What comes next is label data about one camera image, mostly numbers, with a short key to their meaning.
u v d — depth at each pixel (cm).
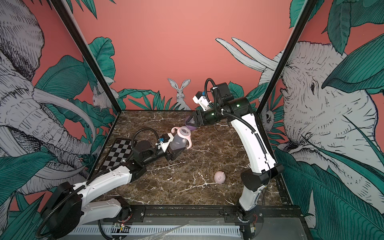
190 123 63
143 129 56
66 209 40
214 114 55
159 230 70
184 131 70
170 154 67
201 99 60
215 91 50
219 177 82
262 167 42
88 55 87
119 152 94
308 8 70
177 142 76
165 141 63
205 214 76
